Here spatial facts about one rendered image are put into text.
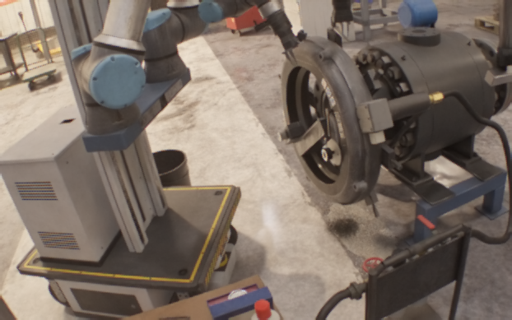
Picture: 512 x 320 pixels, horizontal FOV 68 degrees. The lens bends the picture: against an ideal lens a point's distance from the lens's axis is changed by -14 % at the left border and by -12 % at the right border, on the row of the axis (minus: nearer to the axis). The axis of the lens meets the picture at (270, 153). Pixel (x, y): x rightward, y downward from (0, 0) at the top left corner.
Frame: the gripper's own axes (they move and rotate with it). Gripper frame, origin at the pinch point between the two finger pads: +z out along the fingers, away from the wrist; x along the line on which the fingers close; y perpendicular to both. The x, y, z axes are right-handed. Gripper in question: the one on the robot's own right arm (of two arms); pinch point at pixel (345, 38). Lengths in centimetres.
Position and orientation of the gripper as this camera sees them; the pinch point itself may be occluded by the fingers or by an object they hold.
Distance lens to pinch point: 164.0
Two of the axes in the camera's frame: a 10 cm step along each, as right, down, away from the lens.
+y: -1.2, -5.1, 8.5
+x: -9.9, 1.6, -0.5
